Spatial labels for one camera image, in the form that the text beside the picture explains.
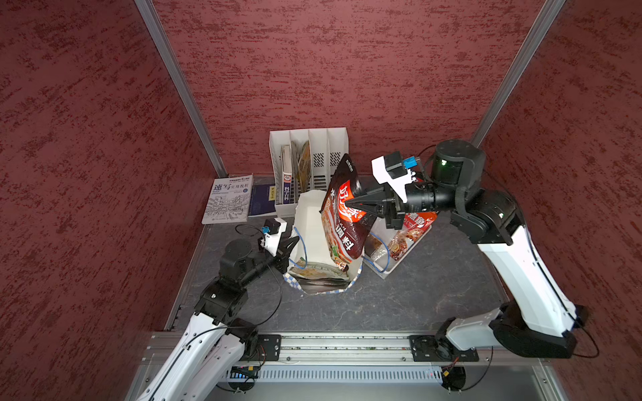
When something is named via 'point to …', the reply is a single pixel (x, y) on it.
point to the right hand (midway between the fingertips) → (347, 207)
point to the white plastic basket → (376, 255)
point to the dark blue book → (262, 200)
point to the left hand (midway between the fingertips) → (296, 242)
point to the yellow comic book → (302, 157)
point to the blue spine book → (287, 173)
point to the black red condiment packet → (318, 276)
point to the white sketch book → (229, 200)
